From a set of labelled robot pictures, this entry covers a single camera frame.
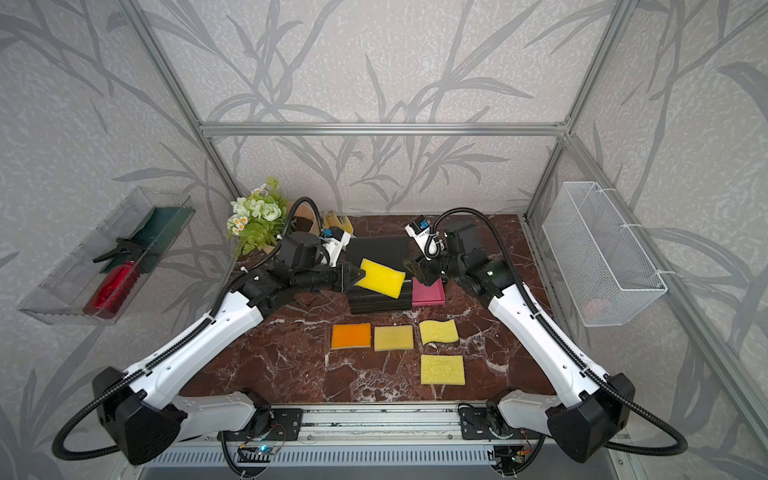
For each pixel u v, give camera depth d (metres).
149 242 0.68
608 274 0.61
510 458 0.72
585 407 0.37
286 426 0.72
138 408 0.37
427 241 0.61
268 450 0.71
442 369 0.82
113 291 0.58
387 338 0.87
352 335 0.89
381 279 0.73
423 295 0.95
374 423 0.75
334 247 0.66
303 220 1.02
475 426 0.72
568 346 0.41
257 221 0.80
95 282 0.64
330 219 1.18
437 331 0.88
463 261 0.53
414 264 0.63
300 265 0.57
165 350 0.42
